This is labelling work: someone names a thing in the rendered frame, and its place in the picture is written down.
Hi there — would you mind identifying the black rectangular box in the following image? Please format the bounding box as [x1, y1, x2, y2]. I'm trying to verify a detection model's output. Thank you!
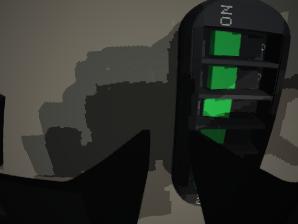
[0, 95, 5, 165]

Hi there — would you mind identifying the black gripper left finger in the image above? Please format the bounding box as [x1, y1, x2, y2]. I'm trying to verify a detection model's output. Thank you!
[0, 129, 150, 224]

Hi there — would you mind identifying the dark grey controller unit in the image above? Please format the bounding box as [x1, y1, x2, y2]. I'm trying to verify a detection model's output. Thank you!
[170, 0, 291, 206]

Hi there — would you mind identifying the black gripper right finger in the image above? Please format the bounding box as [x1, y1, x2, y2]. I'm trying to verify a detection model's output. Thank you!
[189, 131, 298, 224]

